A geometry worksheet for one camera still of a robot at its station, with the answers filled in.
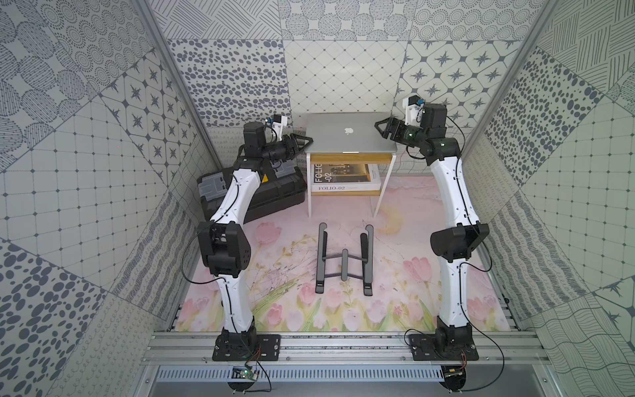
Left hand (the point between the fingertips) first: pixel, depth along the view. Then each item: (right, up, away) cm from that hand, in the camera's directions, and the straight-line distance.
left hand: (308, 139), depth 81 cm
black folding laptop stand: (+13, -44, +6) cm, 46 cm away
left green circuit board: (-18, -72, -11) cm, 75 cm away
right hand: (+25, +4, +2) cm, 26 cm away
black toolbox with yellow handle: (-11, -15, +14) cm, 23 cm away
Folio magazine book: (+12, -12, +12) cm, 21 cm away
